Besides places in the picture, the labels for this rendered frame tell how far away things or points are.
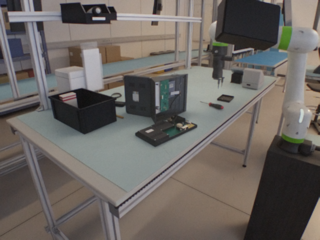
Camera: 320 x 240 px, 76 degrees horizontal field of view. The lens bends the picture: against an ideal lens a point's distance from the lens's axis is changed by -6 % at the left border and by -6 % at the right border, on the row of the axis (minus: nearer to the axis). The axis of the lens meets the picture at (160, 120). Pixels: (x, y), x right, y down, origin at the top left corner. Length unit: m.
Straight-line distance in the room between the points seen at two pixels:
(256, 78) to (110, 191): 1.38
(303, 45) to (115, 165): 1.00
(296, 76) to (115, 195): 1.16
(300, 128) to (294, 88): 0.25
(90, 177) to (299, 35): 1.09
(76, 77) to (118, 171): 0.70
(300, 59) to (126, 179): 1.12
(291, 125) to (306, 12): 6.24
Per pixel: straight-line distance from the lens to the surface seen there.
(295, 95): 1.45
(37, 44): 1.32
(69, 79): 1.27
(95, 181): 0.72
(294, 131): 1.34
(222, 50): 1.36
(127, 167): 0.75
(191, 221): 1.91
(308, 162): 1.35
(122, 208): 0.68
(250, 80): 1.76
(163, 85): 1.03
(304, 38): 1.23
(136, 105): 1.13
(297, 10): 7.45
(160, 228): 1.85
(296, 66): 1.42
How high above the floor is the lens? 1.44
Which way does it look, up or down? 24 degrees down
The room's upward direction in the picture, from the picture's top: straight up
